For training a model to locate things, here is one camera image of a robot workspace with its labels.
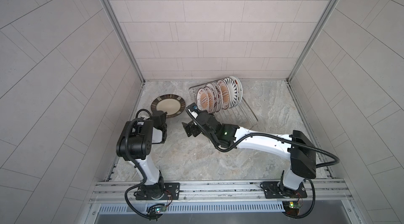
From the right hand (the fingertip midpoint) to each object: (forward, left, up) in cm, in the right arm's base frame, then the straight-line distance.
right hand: (187, 120), depth 74 cm
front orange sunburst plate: (+19, -7, -9) cm, 22 cm away
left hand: (+19, +17, -14) cm, 29 cm away
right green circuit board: (-35, -44, -21) cm, 60 cm away
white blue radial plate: (+20, -26, -4) cm, 33 cm away
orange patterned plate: (+21, -21, -6) cm, 31 cm away
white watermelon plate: (+19, -29, -2) cm, 35 cm away
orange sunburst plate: (+17, -12, -7) cm, 22 cm away
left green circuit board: (-32, +12, -16) cm, 38 cm away
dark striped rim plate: (+22, +12, -16) cm, 30 cm away
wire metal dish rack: (+12, -30, -18) cm, 37 cm away
